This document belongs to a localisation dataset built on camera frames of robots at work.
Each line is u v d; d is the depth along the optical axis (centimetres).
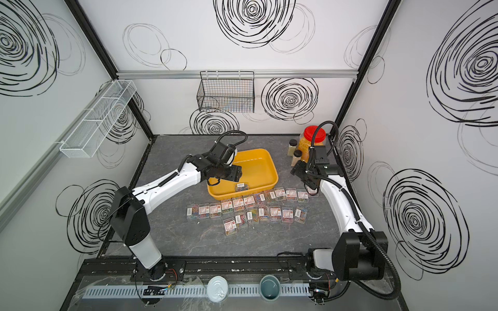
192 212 87
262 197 91
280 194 93
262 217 86
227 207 89
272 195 92
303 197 91
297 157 100
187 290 64
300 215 87
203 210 87
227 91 124
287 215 86
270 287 70
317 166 58
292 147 105
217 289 66
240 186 94
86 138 73
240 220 84
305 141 99
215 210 87
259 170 103
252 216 86
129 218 43
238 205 89
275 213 87
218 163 65
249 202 90
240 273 74
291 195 92
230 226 83
